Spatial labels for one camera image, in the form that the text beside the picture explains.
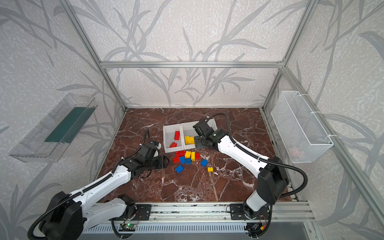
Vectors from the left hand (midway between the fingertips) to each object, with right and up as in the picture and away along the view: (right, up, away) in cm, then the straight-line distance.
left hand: (168, 157), depth 85 cm
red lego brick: (+5, 0, +9) cm, 10 cm away
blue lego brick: (+20, -6, +7) cm, 22 cm away
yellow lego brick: (+11, +8, +9) cm, 17 cm away
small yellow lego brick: (+24, -9, +4) cm, 26 cm away
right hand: (+19, +12, -1) cm, 23 cm away
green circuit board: (-17, -31, -13) cm, 38 cm away
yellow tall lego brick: (+14, -1, +7) cm, 15 cm away
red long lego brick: (+2, +10, +17) cm, 20 cm away
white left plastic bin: (-4, +11, +19) cm, 22 cm away
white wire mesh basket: (+61, +14, -24) cm, 67 cm away
